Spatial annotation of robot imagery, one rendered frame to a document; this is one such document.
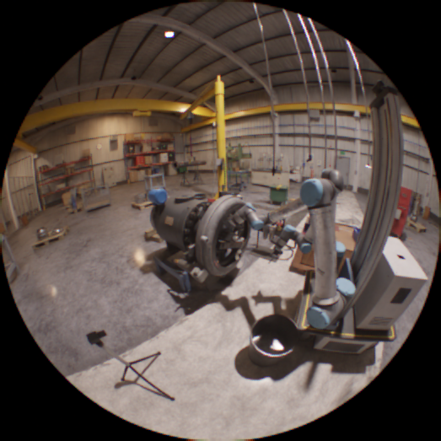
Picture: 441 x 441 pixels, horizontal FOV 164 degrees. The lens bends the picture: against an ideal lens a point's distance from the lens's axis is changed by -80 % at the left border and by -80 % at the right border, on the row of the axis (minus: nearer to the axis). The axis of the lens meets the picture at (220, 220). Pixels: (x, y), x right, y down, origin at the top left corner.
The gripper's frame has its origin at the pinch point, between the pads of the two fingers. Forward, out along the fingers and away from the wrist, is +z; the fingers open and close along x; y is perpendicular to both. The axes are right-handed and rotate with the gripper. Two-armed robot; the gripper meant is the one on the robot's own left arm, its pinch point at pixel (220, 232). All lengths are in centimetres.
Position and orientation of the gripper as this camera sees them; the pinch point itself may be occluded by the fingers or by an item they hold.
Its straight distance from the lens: 127.2
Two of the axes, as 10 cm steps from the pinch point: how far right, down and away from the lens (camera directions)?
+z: -7.3, 6.2, 2.8
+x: -4.0, -0.6, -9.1
